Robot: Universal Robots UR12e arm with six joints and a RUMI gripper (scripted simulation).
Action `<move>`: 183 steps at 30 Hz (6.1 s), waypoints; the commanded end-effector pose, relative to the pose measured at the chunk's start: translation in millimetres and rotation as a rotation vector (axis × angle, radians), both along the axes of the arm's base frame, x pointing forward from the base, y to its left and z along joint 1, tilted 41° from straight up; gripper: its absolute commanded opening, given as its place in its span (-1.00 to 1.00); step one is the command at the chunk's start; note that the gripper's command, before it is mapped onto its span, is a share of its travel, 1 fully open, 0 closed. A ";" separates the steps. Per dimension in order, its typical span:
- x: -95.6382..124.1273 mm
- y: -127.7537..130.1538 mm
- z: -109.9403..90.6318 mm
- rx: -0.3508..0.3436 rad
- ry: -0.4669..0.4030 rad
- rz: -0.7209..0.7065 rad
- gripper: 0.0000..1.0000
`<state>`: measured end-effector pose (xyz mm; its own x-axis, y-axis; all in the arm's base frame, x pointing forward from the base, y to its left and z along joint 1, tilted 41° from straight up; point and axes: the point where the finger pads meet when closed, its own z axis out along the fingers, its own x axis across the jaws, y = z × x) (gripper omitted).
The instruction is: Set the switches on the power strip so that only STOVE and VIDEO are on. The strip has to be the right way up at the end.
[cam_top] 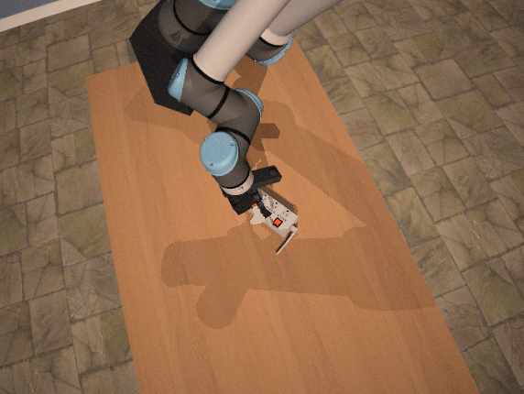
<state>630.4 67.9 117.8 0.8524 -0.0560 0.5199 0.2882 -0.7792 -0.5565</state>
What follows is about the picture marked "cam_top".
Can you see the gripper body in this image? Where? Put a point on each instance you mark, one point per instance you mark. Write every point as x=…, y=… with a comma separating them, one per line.
x=242, y=202

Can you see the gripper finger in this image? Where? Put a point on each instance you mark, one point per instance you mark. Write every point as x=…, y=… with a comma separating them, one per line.
x=261, y=217

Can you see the beige power strip panel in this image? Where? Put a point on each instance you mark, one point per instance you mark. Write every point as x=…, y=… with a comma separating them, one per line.
x=283, y=219

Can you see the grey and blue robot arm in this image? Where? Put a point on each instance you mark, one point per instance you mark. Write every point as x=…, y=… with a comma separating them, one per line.
x=243, y=30

